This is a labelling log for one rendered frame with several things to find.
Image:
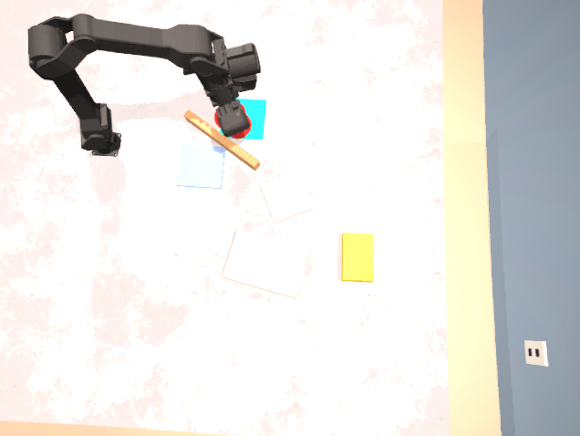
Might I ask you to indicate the orange flat bar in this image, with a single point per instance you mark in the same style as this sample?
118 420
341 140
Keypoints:
215 135

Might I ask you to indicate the red cup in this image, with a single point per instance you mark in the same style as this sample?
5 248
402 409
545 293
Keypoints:
241 134

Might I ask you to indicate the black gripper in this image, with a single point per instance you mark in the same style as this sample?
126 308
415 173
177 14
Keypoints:
232 118

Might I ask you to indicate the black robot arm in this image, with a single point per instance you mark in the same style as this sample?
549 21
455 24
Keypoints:
187 46

